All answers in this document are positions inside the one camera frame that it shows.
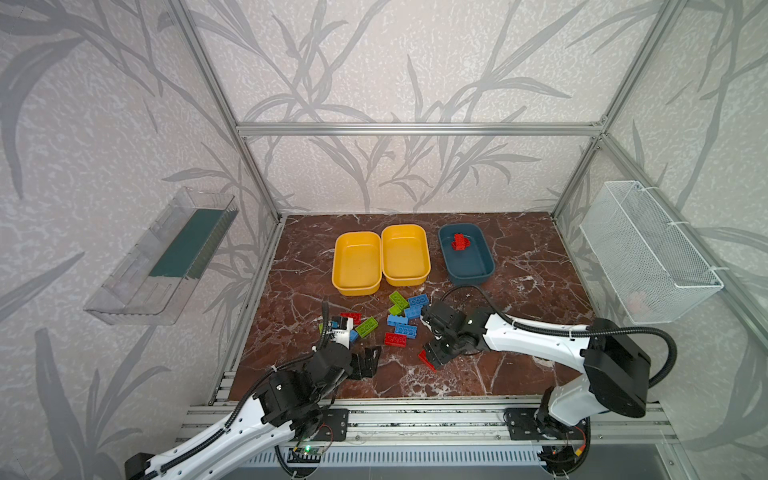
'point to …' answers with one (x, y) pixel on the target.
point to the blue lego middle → (393, 320)
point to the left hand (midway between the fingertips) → (373, 343)
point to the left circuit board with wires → (304, 454)
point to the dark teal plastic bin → (473, 265)
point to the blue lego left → (353, 335)
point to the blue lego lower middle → (407, 330)
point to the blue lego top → (418, 300)
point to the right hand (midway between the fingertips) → (435, 343)
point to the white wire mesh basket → (652, 268)
